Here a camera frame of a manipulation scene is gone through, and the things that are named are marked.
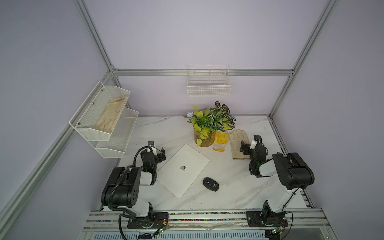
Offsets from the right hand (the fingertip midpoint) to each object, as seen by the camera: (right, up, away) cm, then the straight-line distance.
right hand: (250, 143), depth 98 cm
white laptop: (-45, -15, -8) cm, 49 cm away
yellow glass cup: (-18, +2, +7) cm, 20 cm away
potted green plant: (-30, +13, -14) cm, 36 cm away
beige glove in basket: (-83, +14, -22) cm, 87 cm away
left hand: (-63, -4, -4) cm, 63 cm away
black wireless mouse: (-28, -22, -14) cm, 38 cm away
